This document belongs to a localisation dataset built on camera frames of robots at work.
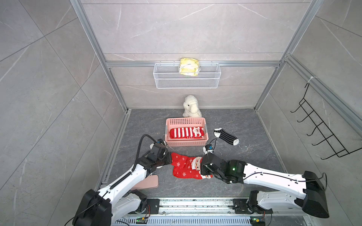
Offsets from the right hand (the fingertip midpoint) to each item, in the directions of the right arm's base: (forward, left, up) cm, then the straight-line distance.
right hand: (200, 165), depth 76 cm
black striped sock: (+27, -22, -12) cm, 36 cm away
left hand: (+8, +16, -4) cm, 18 cm away
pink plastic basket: (+38, +17, -8) cm, 42 cm away
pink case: (-4, +30, -13) cm, 33 cm away
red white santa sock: (+28, +7, -9) cm, 30 cm away
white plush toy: (+39, +3, +6) cm, 40 cm away
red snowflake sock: (+1, +6, -5) cm, 8 cm away
